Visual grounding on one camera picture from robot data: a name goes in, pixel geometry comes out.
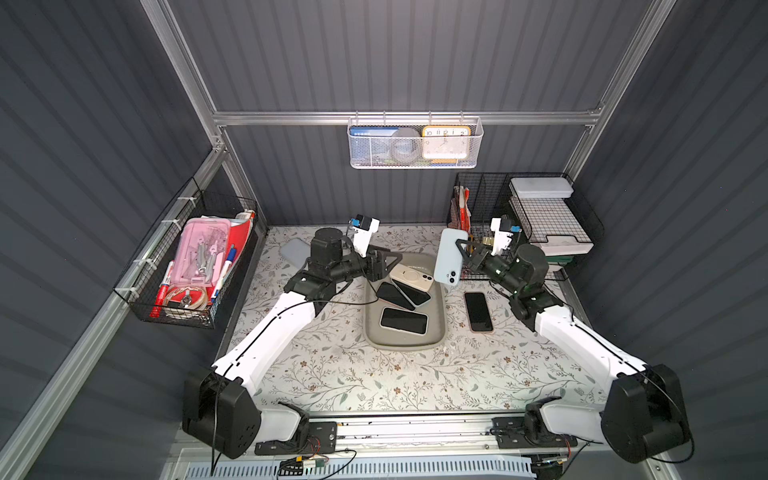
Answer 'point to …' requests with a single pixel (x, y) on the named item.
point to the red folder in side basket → (238, 230)
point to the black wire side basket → (145, 284)
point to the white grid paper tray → (549, 222)
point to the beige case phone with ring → (419, 278)
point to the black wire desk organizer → (476, 197)
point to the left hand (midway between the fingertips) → (399, 256)
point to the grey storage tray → (432, 302)
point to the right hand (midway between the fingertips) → (466, 240)
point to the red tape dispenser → (187, 297)
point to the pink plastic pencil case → (202, 252)
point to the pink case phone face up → (389, 292)
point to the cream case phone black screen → (404, 321)
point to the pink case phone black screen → (478, 313)
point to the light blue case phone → (449, 260)
